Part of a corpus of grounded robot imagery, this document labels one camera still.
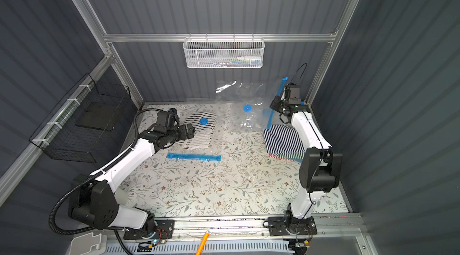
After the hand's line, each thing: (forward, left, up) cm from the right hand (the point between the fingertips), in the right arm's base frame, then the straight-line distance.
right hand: (277, 101), depth 89 cm
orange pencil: (-58, +34, -23) cm, 71 cm away
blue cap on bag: (+4, +41, -21) cm, 46 cm away
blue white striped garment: (-13, -5, -17) cm, 22 cm away
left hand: (-15, +44, -6) cm, 46 cm away
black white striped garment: (-6, +41, -22) cm, 47 cm away
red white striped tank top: (-19, +1, -22) cm, 29 cm away
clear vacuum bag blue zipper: (+13, +13, -13) cm, 23 cm away
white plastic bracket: (-59, +75, -15) cm, 96 cm away
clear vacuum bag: (-17, +33, -23) cm, 44 cm away
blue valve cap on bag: (+11, +14, -16) cm, 24 cm away
